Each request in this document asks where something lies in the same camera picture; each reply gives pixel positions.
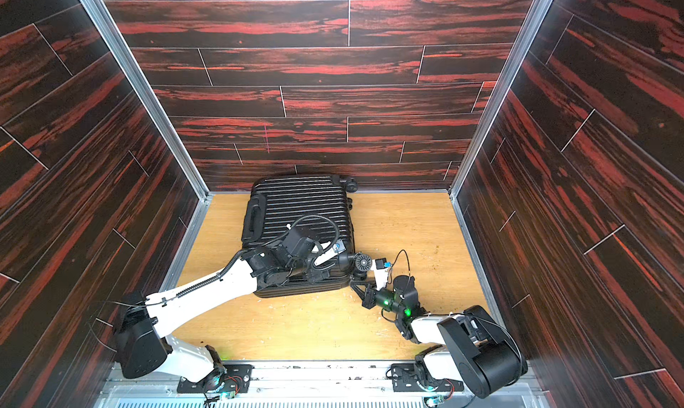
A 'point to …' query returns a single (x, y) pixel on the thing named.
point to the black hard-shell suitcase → (321, 204)
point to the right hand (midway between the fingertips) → (355, 281)
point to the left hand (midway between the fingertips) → (323, 250)
